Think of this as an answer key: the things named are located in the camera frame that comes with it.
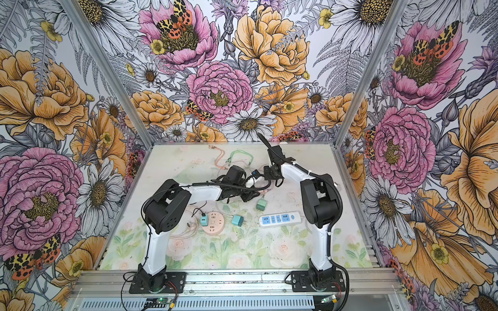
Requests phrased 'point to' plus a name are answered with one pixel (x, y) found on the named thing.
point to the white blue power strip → (279, 219)
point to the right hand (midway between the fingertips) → (270, 178)
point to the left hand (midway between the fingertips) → (254, 194)
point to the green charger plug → (261, 204)
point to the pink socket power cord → (192, 227)
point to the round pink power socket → (215, 223)
